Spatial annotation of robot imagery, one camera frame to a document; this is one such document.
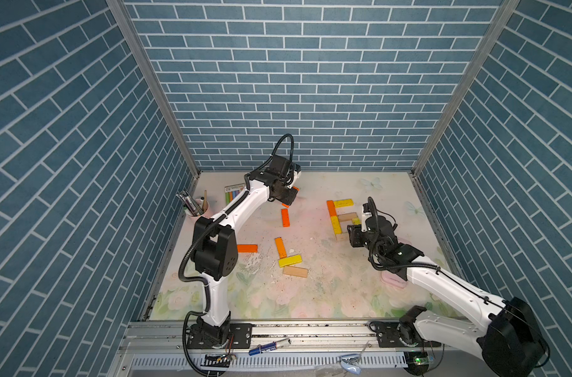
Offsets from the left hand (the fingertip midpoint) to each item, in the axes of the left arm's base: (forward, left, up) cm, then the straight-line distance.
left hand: (296, 196), depth 91 cm
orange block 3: (0, +4, -15) cm, 16 cm away
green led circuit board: (-52, -37, -16) cm, 66 cm away
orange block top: (+6, -17, -15) cm, 23 cm away
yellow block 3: (-3, -18, -15) cm, 24 cm away
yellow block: (-20, +1, -14) cm, 25 cm away
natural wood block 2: (0, -23, -14) cm, 27 cm away
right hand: (-13, -21, -1) cm, 25 cm away
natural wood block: (-24, 0, -15) cm, 29 cm away
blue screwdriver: (-48, +8, -14) cm, 51 cm away
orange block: (-4, +4, -1) cm, 6 cm away
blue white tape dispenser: (-52, -16, -14) cm, 56 cm away
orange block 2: (-14, +19, -16) cm, 29 cm away
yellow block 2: (+8, -23, -15) cm, 28 cm away
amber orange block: (-14, +6, -16) cm, 22 cm away
